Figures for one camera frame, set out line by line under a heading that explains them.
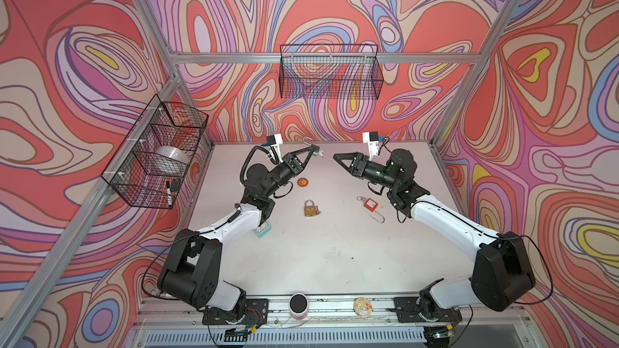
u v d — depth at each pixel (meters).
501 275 0.42
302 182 1.05
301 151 0.71
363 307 0.75
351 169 0.66
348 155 0.68
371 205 0.96
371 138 0.69
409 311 0.73
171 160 0.70
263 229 0.88
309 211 0.95
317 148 0.72
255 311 0.73
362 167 0.65
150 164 0.73
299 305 0.71
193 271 0.43
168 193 0.72
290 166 0.66
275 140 0.69
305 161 0.70
